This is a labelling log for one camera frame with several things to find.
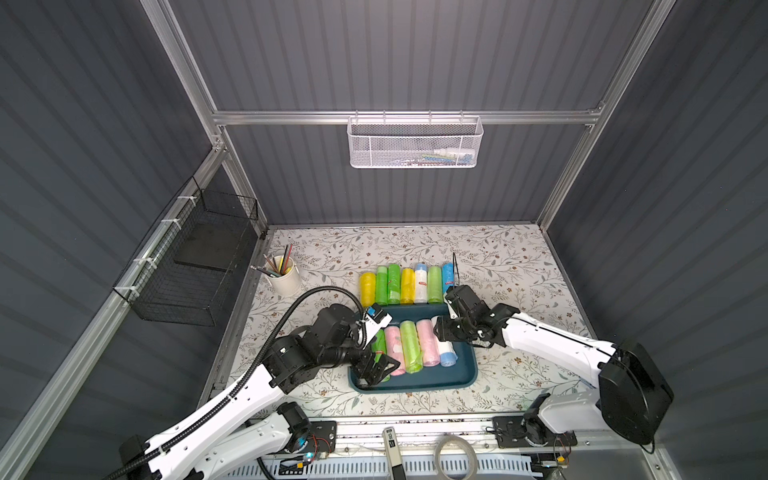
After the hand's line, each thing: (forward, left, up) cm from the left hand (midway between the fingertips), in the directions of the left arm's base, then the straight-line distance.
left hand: (387, 357), depth 67 cm
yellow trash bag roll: (+29, +6, -17) cm, 34 cm away
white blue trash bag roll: (+31, -11, -16) cm, 37 cm away
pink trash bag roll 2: (+10, -12, -16) cm, 23 cm away
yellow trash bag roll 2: (+30, -7, -16) cm, 35 cm away
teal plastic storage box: (+2, -21, -21) cm, 30 cm away
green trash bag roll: (+9, +2, -15) cm, 18 cm away
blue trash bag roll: (+36, -22, -19) cm, 46 cm away
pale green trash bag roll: (+8, -7, -15) cm, 19 cm away
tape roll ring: (-21, -18, -15) cm, 31 cm away
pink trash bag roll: (+8, -2, -15) cm, 17 cm away
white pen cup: (+31, +33, -9) cm, 46 cm away
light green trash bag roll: (+30, -16, -16) cm, 38 cm away
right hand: (+12, -16, -12) cm, 23 cm away
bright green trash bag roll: (+30, +2, -16) cm, 34 cm away
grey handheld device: (-17, -1, -15) cm, 23 cm away
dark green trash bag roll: (+31, -2, -16) cm, 35 cm away
